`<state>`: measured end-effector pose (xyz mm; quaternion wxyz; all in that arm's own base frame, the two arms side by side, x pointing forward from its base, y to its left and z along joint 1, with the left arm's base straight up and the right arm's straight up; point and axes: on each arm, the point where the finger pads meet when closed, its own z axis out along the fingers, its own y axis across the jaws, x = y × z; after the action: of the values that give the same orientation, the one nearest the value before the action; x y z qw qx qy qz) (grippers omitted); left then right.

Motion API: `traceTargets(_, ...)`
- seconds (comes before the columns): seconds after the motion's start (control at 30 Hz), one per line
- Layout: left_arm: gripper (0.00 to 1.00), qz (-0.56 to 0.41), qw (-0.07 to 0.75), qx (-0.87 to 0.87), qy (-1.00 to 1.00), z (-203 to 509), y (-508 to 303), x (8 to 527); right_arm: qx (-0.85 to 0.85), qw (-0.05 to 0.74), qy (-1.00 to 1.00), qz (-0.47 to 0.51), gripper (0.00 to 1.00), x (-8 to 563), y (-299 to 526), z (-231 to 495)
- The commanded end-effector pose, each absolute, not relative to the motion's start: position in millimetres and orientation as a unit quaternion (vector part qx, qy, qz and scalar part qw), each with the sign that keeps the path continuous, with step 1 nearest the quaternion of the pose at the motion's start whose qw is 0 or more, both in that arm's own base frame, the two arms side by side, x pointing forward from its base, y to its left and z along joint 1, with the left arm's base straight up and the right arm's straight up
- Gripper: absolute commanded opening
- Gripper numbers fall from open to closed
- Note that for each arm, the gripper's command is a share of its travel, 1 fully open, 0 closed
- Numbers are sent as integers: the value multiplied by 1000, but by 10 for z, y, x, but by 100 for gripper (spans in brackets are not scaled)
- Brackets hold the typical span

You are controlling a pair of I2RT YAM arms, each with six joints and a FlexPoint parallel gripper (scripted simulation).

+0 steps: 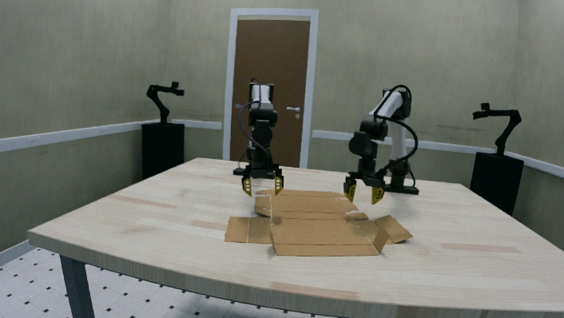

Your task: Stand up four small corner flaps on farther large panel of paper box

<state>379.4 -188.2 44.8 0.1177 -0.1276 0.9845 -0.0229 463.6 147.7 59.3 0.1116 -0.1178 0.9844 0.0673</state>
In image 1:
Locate brown cardboard box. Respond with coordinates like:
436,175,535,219
224,189,413,256

